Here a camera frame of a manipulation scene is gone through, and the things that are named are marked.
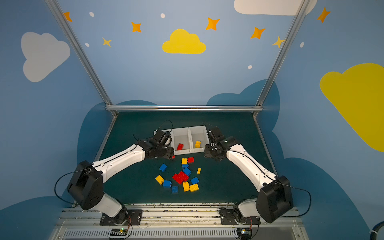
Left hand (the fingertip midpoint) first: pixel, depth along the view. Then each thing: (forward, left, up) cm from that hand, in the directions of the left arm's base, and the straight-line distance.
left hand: (169, 151), depth 88 cm
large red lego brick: (-13, -7, -9) cm, 17 cm away
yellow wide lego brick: (-18, -15, -8) cm, 25 cm away
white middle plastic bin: (+12, -6, -8) cm, 16 cm away
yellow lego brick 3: (-2, -9, -9) cm, 13 cm away
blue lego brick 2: (-17, 0, -7) cm, 19 cm away
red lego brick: (+9, -6, -9) cm, 14 cm away
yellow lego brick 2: (-14, +4, -8) cm, 17 cm away
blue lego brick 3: (-14, -16, -10) cm, 23 cm away
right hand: (-2, -24, +4) cm, 25 cm away
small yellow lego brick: (-9, -18, -8) cm, 22 cm away
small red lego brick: (-1, -13, -10) cm, 16 cm away
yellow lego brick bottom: (-18, -11, -8) cm, 23 cm away
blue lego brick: (-6, +4, -10) cm, 12 cm away
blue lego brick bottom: (-19, -4, -9) cm, 22 cm away
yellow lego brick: (+9, -17, -7) cm, 21 cm away
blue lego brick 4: (-9, -11, -8) cm, 16 cm away
